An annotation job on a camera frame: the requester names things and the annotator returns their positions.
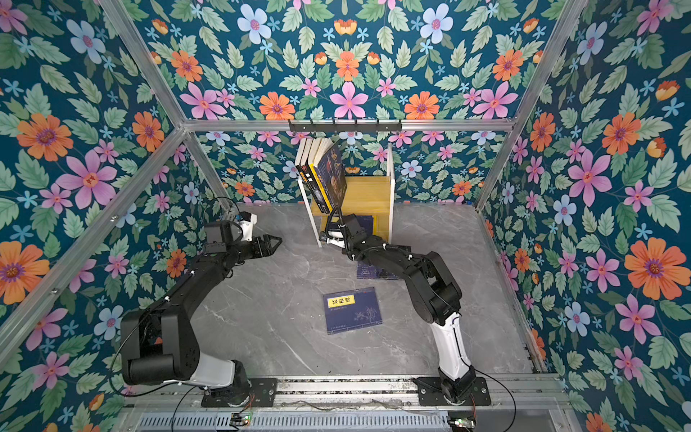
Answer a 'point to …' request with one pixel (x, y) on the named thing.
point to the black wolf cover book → (311, 184)
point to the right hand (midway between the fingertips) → (352, 227)
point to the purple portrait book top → (328, 160)
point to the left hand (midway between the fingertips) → (274, 233)
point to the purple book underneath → (366, 271)
